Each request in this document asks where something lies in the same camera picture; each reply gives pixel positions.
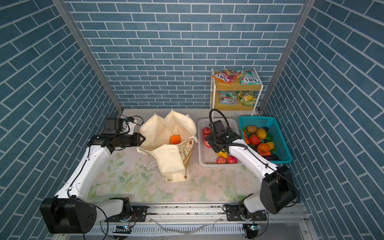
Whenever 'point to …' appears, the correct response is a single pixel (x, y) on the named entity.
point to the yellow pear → (223, 154)
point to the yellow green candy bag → (247, 98)
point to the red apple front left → (221, 160)
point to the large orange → (175, 139)
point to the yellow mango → (261, 133)
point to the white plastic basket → (207, 157)
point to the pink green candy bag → (228, 97)
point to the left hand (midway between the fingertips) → (143, 137)
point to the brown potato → (252, 129)
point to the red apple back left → (206, 131)
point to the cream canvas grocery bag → (170, 140)
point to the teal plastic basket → (282, 151)
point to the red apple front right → (231, 160)
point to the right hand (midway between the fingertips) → (206, 138)
